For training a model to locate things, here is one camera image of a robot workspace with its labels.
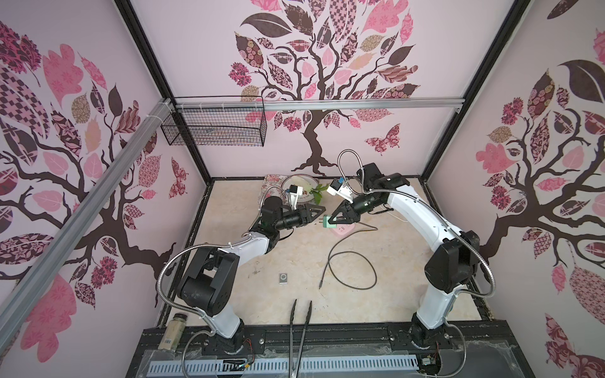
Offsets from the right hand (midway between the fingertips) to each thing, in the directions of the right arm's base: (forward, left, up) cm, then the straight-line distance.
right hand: (333, 217), depth 78 cm
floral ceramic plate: (+34, +8, -18) cm, 39 cm away
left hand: (+3, +3, -2) cm, 4 cm away
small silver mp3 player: (-12, +19, -22) cm, 31 cm away
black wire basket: (+41, +45, +12) cm, 62 cm away
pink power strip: (+7, -7, -20) cm, 22 cm away
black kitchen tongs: (-40, +14, -20) cm, 47 cm away
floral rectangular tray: (+36, +27, -22) cm, 50 cm away
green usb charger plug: (-3, +3, +1) cm, 4 cm away
